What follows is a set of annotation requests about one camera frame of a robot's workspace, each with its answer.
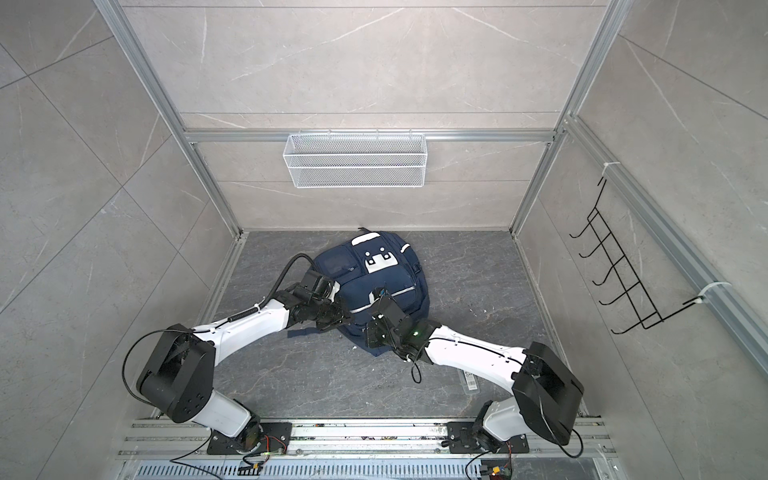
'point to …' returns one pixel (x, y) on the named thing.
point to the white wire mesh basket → (349, 161)
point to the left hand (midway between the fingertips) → (354, 310)
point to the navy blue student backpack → (369, 261)
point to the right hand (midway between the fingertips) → (366, 327)
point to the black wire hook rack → (622, 271)
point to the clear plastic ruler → (471, 382)
